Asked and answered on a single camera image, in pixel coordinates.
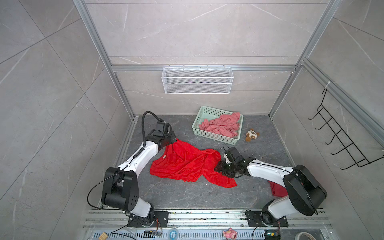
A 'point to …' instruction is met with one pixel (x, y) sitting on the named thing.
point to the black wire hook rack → (357, 155)
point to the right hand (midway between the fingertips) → (216, 169)
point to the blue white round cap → (173, 234)
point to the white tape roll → (297, 237)
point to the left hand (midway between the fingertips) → (172, 133)
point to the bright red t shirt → (180, 160)
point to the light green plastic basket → (209, 113)
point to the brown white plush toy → (251, 134)
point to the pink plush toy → (230, 234)
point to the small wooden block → (103, 236)
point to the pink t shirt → (226, 125)
